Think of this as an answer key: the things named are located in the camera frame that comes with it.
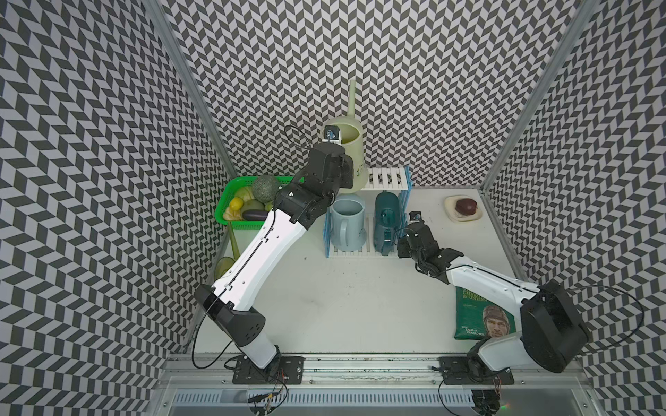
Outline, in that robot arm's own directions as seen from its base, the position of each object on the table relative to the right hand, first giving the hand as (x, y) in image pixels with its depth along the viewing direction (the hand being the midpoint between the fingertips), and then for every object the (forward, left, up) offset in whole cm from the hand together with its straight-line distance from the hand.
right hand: (404, 241), depth 88 cm
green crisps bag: (-23, -21, -8) cm, 32 cm away
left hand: (+6, +21, +31) cm, 38 cm away
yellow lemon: (+18, +63, 0) cm, 66 cm away
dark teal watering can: (+3, +6, +8) cm, 11 cm away
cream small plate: (+24, -25, -11) cm, 37 cm away
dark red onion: (+21, -29, -6) cm, 36 cm away
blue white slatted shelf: (+14, +5, +16) cm, 22 cm away
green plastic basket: (+27, +71, -2) cm, 76 cm away
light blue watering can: (+4, +19, +10) cm, 22 cm away
